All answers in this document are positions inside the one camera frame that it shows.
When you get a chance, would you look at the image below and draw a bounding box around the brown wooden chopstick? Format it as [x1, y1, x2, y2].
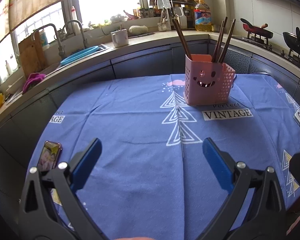
[211, 20, 225, 63]
[214, 16, 229, 63]

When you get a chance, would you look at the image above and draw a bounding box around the dark red chopstick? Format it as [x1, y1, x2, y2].
[172, 18, 192, 60]

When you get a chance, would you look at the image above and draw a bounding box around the reddish brown chopstick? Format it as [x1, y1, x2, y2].
[217, 18, 236, 63]

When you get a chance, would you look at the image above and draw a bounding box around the steel kitchen faucet tall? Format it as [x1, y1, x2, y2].
[33, 23, 67, 60]

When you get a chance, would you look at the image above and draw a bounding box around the steel kitchen faucet curved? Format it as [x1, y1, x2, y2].
[62, 20, 88, 49]

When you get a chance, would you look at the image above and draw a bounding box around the person's hand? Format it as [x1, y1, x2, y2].
[115, 237, 154, 240]

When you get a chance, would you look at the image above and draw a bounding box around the smartphone with photo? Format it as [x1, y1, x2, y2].
[37, 141, 62, 172]

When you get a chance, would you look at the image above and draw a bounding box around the black gas stove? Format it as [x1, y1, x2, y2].
[233, 35, 300, 69]

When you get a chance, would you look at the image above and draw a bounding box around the blue patterned tablecloth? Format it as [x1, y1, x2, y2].
[29, 74, 300, 239]

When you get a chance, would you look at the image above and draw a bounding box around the black wok with lid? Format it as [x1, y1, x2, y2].
[283, 27, 300, 56]

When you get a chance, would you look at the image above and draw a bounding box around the pink plastic utensil holder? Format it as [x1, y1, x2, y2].
[184, 54, 236, 106]

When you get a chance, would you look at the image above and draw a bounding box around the red frying pan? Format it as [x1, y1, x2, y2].
[240, 18, 273, 39]

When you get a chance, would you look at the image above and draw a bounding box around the magenta cloth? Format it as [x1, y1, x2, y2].
[22, 73, 46, 94]

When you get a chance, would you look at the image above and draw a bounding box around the wooden cutting board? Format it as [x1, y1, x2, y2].
[18, 31, 48, 79]

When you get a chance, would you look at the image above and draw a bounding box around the blue plastic basin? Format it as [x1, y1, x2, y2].
[60, 46, 103, 66]

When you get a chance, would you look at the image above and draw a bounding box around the cooking oil bottle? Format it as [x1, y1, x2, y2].
[193, 0, 212, 32]

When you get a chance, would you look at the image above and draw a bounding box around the white mug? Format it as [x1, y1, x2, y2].
[111, 29, 129, 48]

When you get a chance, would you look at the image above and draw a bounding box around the white cleaver knife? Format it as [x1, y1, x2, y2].
[157, 0, 171, 9]

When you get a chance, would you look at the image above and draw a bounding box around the white radish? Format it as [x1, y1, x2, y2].
[128, 25, 149, 36]

